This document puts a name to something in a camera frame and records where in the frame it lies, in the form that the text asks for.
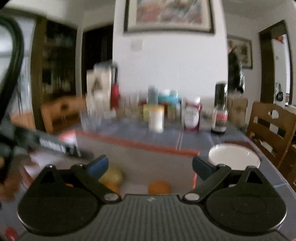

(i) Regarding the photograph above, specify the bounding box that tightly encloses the person left hand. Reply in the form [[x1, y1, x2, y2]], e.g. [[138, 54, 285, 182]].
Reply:
[[1, 155, 31, 202]]

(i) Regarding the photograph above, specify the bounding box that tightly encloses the yellow pear fruit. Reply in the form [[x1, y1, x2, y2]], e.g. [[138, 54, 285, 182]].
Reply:
[[99, 164, 124, 185]]

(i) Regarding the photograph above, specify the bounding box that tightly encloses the white ceramic bowl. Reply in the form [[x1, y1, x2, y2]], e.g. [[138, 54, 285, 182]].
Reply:
[[208, 144, 261, 171]]

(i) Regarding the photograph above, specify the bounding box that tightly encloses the orange cardboard box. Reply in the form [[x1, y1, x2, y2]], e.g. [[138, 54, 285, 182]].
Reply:
[[23, 129, 201, 195]]

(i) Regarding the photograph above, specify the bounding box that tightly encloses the clear drinking glass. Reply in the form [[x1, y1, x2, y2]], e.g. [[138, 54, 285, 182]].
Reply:
[[80, 109, 101, 132]]

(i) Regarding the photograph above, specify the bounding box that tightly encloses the orange fruit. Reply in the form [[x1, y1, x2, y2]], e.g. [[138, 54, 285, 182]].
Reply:
[[148, 181, 171, 195]]

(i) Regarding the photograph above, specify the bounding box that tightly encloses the wooden chair left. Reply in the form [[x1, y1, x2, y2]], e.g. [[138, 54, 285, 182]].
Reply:
[[41, 96, 86, 134]]

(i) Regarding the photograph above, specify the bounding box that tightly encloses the wooden chair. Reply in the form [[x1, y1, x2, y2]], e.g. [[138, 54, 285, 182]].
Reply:
[[246, 102, 295, 168], [41, 96, 86, 134]]

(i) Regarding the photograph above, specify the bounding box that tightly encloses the dark glass sauce bottle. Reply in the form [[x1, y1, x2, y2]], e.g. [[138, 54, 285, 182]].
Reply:
[[211, 82, 228, 135]]

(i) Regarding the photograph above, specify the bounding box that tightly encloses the red supplement jar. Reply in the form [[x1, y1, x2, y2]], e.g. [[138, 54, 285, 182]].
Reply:
[[184, 97, 202, 133]]

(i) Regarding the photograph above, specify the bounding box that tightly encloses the brown cardboard box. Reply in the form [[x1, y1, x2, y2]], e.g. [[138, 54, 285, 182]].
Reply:
[[227, 97, 248, 127]]

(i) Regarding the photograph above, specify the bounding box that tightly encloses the wooden chair right near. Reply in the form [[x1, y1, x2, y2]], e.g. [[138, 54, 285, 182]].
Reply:
[[246, 102, 295, 168]]

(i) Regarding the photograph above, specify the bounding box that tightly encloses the white yellow-lid container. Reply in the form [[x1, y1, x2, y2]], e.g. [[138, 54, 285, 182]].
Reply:
[[149, 105, 165, 133]]

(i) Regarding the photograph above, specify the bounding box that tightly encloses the teal lidded container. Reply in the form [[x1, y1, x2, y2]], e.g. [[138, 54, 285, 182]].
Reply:
[[158, 89, 179, 105]]

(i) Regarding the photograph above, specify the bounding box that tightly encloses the white paper bag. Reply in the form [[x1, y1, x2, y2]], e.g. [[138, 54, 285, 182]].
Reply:
[[86, 61, 114, 113]]

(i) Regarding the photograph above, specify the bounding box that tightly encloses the grey blue tumbler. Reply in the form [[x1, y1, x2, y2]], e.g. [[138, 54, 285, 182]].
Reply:
[[147, 85, 158, 105]]

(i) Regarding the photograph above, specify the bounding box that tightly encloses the dark wooden shelf cabinet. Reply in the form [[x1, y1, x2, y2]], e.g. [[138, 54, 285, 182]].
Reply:
[[30, 16, 77, 131]]

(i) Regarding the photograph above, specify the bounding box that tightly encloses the small framed picture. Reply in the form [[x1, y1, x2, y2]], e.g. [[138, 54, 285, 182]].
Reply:
[[227, 35, 253, 69]]

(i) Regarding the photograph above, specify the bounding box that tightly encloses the large framed food painting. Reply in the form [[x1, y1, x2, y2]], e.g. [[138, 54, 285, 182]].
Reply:
[[123, 0, 215, 34]]

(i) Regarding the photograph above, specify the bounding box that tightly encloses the black cable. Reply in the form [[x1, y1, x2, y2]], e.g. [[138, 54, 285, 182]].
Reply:
[[0, 14, 25, 123]]

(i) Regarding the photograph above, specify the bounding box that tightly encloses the white wall switch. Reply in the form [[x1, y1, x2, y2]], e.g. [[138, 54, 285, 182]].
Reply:
[[130, 39, 144, 52]]

